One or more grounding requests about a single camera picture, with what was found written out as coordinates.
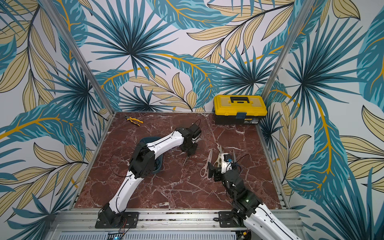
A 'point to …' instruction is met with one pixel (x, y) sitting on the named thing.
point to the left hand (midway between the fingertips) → (190, 151)
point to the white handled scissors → (219, 160)
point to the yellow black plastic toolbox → (239, 109)
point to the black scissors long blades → (186, 158)
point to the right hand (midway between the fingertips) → (217, 162)
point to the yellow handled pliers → (130, 119)
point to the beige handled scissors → (204, 172)
